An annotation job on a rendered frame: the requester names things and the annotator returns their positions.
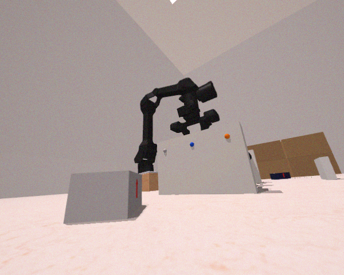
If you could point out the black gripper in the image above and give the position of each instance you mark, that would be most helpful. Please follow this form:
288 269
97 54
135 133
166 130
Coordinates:
205 121

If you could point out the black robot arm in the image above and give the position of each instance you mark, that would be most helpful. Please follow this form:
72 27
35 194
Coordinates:
190 95

